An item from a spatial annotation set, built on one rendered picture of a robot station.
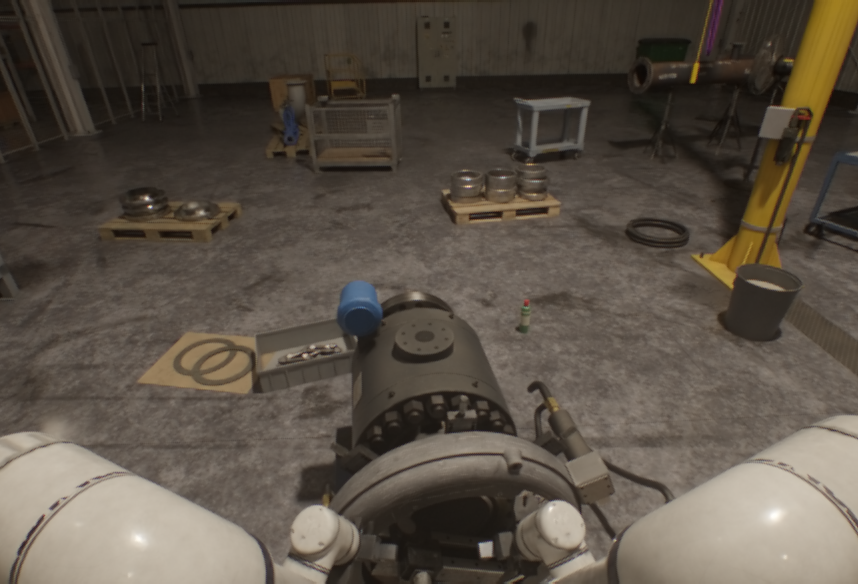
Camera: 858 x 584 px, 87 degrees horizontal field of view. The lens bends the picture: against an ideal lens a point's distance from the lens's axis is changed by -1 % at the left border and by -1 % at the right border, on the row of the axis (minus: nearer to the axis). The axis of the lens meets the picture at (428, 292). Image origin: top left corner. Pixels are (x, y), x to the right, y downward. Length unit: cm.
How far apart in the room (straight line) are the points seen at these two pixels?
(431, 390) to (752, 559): 116
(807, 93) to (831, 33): 37
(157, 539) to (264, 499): 203
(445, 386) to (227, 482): 141
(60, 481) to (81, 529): 6
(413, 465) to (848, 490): 91
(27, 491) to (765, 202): 442
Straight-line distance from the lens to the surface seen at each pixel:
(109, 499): 47
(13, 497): 52
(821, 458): 52
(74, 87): 1288
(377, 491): 124
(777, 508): 46
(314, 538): 98
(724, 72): 868
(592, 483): 144
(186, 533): 45
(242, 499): 251
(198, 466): 273
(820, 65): 430
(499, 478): 124
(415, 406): 149
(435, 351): 159
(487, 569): 154
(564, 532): 98
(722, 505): 46
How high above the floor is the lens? 190
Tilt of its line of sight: 30 degrees down
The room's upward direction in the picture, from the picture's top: 1 degrees counter-clockwise
